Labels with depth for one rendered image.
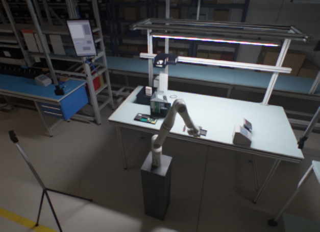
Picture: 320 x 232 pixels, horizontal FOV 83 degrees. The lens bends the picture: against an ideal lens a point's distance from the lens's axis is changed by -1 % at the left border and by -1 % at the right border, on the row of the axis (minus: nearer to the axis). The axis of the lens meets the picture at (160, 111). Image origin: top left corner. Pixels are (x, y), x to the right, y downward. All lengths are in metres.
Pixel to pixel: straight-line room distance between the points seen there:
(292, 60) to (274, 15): 1.35
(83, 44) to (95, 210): 2.15
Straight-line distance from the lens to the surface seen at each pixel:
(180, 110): 1.38
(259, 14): 5.85
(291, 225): 2.52
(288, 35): 1.99
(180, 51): 5.61
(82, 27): 2.76
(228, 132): 2.09
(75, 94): 3.26
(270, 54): 5.05
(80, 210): 2.74
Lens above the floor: 2.28
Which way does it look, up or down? 35 degrees down
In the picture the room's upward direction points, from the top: straight up
